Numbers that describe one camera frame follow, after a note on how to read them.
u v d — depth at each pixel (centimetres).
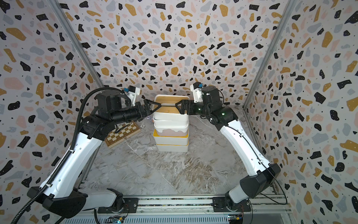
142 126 108
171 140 84
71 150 40
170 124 74
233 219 72
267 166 41
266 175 39
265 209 78
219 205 74
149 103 55
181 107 60
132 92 57
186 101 60
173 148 89
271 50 88
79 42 83
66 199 39
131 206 74
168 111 66
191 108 60
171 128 74
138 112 55
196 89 60
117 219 70
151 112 55
